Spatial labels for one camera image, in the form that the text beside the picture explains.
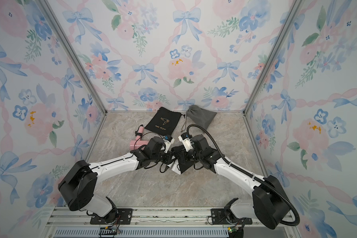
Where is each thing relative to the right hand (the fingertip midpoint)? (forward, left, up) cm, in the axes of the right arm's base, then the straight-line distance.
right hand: (173, 146), depth 82 cm
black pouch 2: (-10, -5, +7) cm, 13 cm away
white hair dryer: (-9, -1, -7) cm, 12 cm away
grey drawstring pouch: (+30, -17, -8) cm, 36 cm away
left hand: (-3, -2, -5) cm, 6 cm away
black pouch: (+31, +9, -14) cm, 36 cm away
